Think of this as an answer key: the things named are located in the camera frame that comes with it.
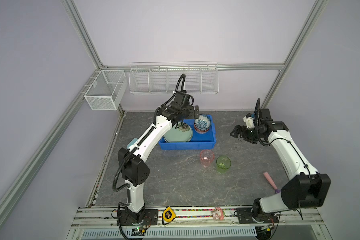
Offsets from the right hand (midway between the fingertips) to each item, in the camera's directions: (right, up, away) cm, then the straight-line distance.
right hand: (238, 136), depth 82 cm
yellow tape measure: (-38, -38, -10) cm, 55 cm away
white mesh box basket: (-85, +31, +23) cm, 94 cm away
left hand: (-26, +13, -1) cm, 29 cm away
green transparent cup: (-6, -17, +9) cm, 20 cm away
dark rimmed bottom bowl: (-18, +8, +20) cm, 28 cm away
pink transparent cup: (-16, -14, +12) cm, 25 cm away
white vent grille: (-63, -46, -12) cm, 78 cm away
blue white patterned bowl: (-19, +2, +17) cm, 25 cm away
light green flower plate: (-32, 0, +21) cm, 38 cm away
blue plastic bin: (-21, -5, +16) cm, 27 cm away
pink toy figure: (-13, -37, -10) cm, 41 cm away
